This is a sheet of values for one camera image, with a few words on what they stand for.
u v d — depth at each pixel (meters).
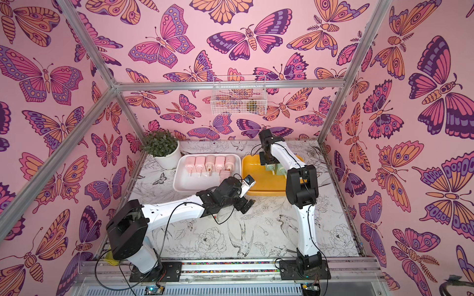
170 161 1.04
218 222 0.87
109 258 0.77
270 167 0.97
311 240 0.63
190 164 1.00
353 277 0.74
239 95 0.96
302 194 0.59
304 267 0.65
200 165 1.00
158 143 0.93
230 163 1.00
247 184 0.71
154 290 0.70
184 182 1.00
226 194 0.64
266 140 0.78
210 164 1.00
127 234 0.44
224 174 0.95
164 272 0.73
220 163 1.00
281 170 0.97
